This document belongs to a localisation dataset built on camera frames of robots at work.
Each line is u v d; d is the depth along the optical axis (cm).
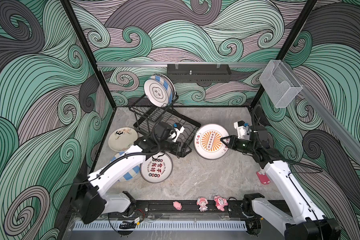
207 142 78
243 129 68
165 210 75
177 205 73
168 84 83
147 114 112
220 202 72
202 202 73
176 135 61
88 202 38
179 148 65
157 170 86
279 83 79
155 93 91
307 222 38
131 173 85
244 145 63
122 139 102
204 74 95
